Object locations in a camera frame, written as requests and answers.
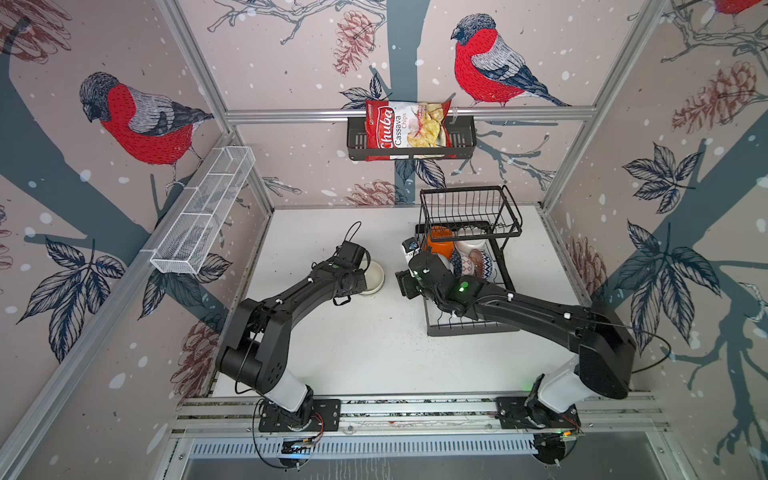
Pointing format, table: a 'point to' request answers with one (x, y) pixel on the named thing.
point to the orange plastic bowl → (444, 248)
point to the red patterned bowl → (477, 258)
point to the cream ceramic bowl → (375, 278)
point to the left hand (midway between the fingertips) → (356, 283)
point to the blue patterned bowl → (456, 262)
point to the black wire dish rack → (467, 213)
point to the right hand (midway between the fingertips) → (400, 276)
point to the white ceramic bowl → (466, 245)
